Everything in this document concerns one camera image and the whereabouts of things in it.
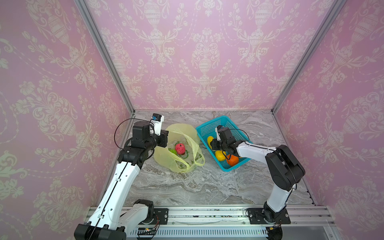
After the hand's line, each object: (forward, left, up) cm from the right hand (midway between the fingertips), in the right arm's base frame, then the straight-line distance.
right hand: (212, 142), depth 95 cm
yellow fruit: (+2, +1, +2) cm, 3 cm away
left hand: (-7, +24, +22) cm, 34 cm away
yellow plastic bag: (-8, +15, +21) cm, 27 cm away
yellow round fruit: (-10, -4, 0) cm, 10 cm away
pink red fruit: (-3, +21, 0) cm, 21 cm away
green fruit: (-5, +25, 0) cm, 25 cm away
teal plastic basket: (+11, +1, -1) cm, 11 cm away
